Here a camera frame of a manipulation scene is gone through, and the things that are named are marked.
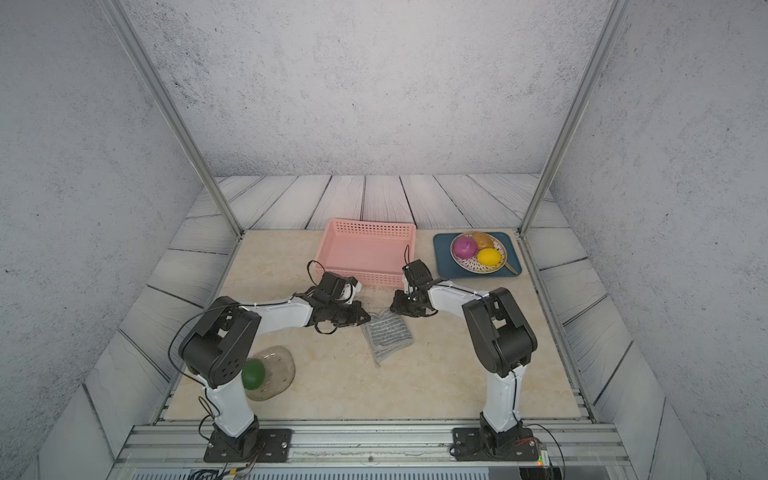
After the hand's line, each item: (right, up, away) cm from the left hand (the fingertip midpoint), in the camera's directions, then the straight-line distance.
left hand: (374, 319), depth 92 cm
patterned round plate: (+34, +16, +16) cm, 41 cm away
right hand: (+6, +3, +4) cm, 8 cm away
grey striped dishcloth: (+4, -4, -1) cm, 6 cm away
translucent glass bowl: (-29, -14, -8) cm, 33 cm away
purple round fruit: (+31, +22, +16) cm, 41 cm away
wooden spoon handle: (+48, +15, +15) cm, 52 cm away
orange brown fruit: (+38, +25, +18) cm, 49 cm away
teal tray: (+24, +15, +18) cm, 34 cm away
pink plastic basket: (-2, +20, +13) cm, 24 cm away
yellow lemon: (+40, +19, +16) cm, 47 cm away
